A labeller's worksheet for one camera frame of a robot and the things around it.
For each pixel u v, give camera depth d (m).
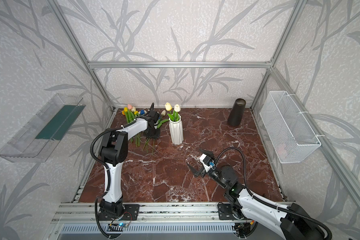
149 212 0.75
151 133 0.92
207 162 0.60
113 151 0.57
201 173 0.65
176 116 0.85
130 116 1.12
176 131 0.88
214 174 0.66
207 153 0.69
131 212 0.73
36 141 0.64
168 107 0.79
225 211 0.74
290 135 0.62
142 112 1.12
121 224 0.71
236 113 1.00
